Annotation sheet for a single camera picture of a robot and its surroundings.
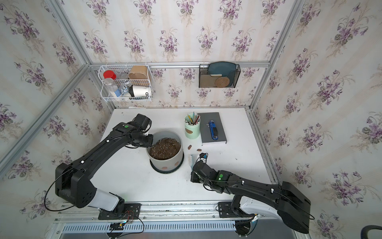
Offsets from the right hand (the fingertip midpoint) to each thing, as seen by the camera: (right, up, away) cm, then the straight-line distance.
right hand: (191, 174), depth 79 cm
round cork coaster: (+21, +55, +18) cm, 62 cm away
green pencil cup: (+1, +26, +11) cm, 29 cm away
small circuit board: (-37, -23, -8) cm, 44 cm away
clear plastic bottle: (-50, +50, +10) cm, 71 cm away
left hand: (-22, +16, +3) cm, 28 cm away
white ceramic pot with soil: (-15, +11, +5) cm, 19 cm away
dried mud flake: (+5, +10, +16) cm, 20 cm away
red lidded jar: (-52, +59, +12) cm, 79 cm away
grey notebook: (+10, +21, +20) cm, 31 cm away
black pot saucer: (-12, 0, +4) cm, 13 cm away
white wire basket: (-42, +54, +13) cm, 70 cm away
